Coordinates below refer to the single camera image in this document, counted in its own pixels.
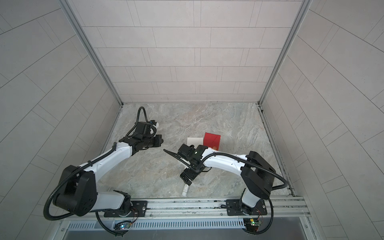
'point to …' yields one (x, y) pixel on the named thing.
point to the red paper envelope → (212, 140)
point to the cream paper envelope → (196, 141)
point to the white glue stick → (185, 190)
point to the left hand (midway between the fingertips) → (166, 137)
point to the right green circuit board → (251, 224)
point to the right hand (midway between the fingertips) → (190, 178)
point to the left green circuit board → (123, 225)
